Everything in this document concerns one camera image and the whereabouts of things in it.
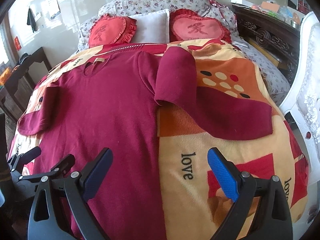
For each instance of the orange yellow love blanket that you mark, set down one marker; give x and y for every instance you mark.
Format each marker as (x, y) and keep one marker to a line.
(194, 205)

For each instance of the white square pillow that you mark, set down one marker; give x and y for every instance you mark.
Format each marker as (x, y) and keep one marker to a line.
(152, 27)

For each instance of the right red heart cushion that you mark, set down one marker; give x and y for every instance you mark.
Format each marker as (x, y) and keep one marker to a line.
(185, 24)

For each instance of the white wall calendar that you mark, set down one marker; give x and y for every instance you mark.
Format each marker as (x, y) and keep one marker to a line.
(53, 8)

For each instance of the left red heart cushion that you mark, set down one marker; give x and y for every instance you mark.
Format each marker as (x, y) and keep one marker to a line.
(112, 30)

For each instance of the red heart cushion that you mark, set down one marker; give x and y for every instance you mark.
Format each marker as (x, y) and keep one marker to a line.
(112, 30)
(185, 24)

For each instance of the dark carved wooden cabinet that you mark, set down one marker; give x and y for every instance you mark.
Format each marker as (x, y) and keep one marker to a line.
(272, 35)

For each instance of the white ornate chair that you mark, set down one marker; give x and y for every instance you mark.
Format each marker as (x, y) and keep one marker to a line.
(302, 100)

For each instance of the red wall sticker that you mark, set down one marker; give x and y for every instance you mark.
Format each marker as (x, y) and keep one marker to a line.
(17, 44)

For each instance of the dark hanging garment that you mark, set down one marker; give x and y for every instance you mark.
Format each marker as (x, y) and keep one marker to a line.
(31, 21)

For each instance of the maroon long-sleeve sweater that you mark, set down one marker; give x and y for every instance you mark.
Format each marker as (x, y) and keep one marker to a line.
(113, 103)

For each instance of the floral bed sheet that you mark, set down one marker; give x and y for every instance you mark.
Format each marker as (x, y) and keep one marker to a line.
(276, 83)

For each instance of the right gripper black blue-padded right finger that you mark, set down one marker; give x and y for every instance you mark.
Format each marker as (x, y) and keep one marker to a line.
(272, 219)

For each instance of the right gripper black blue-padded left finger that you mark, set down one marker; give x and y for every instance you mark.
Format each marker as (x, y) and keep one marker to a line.
(47, 218)

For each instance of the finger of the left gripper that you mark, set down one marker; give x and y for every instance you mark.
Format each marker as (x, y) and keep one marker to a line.
(53, 169)
(17, 162)

